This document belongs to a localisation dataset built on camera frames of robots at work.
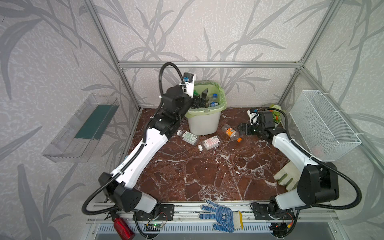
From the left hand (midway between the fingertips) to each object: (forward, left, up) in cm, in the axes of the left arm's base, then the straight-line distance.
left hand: (200, 82), depth 65 cm
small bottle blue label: (+13, -9, -24) cm, 29 cm away
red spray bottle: (-51, +34, -43) cm, 75 cm away
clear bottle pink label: (-6, -6, -44) cm, 45 cm away
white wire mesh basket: (-17, -55, -13) cm, 59 cm away
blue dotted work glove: (-47, -16, -45) cm, 67 cm away
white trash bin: (+2, -3, -30) cm, 30 cm away
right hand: (+1, -27, -30) cm, 40 cm away
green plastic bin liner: (+23, -8, -22) cm, 33 cm away
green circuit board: (-50, +22, -48) cm, 73 cm away
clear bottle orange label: (+2, -20, -42) cm, 47 cm away
